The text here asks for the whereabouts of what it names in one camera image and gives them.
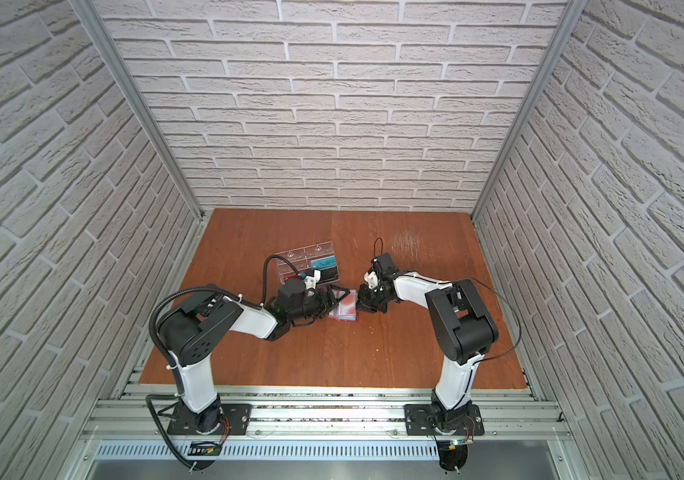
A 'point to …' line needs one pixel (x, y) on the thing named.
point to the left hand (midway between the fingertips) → (348, 295)
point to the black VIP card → (328, 275)
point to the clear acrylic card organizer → (301, 259)
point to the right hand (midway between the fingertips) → (355, 305)
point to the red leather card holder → (334, 311)
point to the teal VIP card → (323, 263)
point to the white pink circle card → (347, 308)
